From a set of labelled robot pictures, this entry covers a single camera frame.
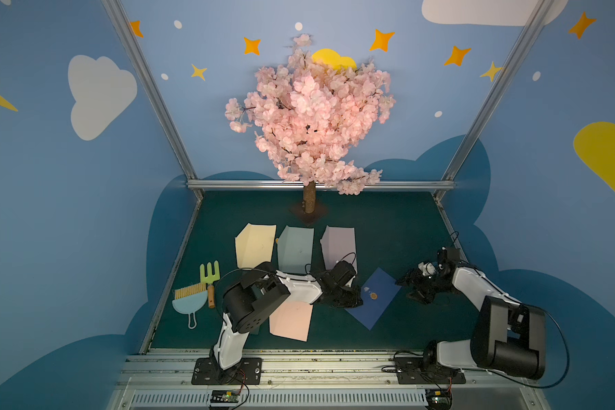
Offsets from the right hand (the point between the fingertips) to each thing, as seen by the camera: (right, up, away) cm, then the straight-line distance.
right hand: (405, 285), depth 89 cm
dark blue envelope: (-10, -3, +2) cm, 10 cm away
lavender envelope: (-22, +13, +15) cm, 30 cm away
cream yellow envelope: (-57, +13, +16) cm, 61 cm away
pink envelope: (-40, -10, -5) cm, 42 cm away
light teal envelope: (-40, +12, +13) cm, 44 cm away
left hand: (-14, -5, -2) cm, 15 cm away
